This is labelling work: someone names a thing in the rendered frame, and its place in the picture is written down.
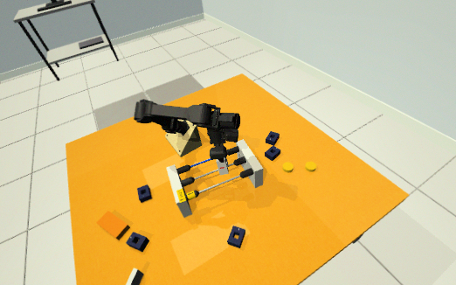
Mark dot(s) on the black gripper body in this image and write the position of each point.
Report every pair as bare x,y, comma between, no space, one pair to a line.
216,139

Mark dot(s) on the yellow flat disc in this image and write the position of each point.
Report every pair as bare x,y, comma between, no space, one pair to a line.
310,166
288,167

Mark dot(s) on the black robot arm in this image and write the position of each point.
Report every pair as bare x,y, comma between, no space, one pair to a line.
200,115

